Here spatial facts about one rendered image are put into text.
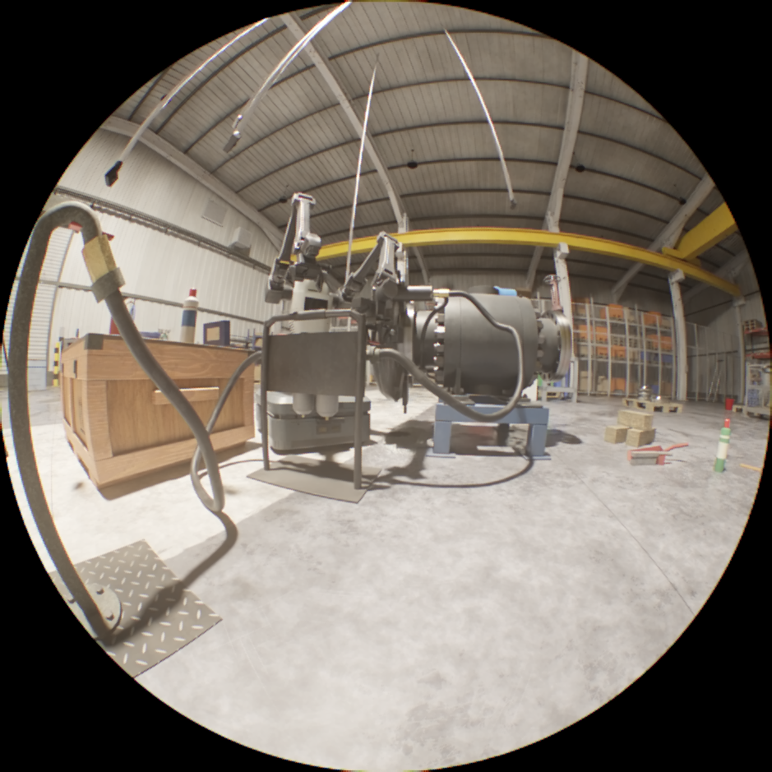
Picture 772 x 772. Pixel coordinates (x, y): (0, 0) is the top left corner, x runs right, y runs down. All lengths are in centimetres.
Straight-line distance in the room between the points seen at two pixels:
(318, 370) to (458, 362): 76
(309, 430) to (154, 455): 68
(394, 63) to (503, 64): 274
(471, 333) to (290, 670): 135
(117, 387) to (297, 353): 62
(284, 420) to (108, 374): 74
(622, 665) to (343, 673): 38
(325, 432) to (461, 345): 79
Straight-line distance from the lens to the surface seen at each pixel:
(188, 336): 110
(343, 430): 126
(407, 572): 53
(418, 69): 845
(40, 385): 646
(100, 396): 89
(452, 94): 878
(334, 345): 81
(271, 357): 94
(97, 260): 45
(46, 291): 898
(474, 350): 133
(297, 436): 118
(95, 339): 89
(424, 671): 41
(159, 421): 100
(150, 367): 47
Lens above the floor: 37
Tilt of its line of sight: 2 degrees down
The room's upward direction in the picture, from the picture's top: 2 degrees clockwise
